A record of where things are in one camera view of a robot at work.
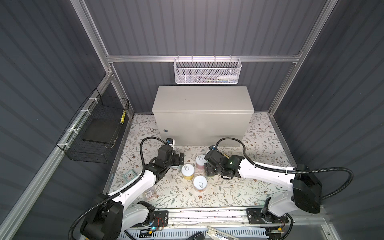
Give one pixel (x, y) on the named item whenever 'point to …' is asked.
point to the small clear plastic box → (150, 193)
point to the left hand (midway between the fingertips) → (176, 153)
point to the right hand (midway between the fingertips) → (211, 168)
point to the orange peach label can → (200, 183)
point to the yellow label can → (188, 171)
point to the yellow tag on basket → (123, 117)
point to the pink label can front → (200, 161)
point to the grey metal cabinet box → (200, 116)
